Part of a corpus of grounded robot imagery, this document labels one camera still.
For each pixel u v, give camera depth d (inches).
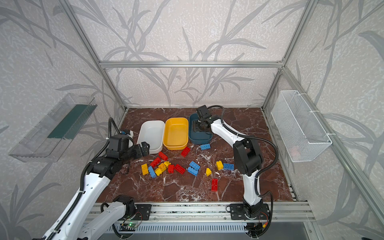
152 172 33.4
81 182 17.7
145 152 26.9
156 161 35.1
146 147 26.9
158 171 33.8
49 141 25.3
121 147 22.1
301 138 24.3
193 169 34.1
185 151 37.2
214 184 32.4
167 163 34.8
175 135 41.0
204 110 29.7
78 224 16.1
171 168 34.3
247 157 20.3
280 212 29.8
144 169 34.1
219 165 34.4
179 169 34.1
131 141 23.6
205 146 38.8
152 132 42.1
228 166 34.3
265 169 20.6
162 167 33.8
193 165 35.0
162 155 35.9
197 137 36.7
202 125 28.2
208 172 33.6
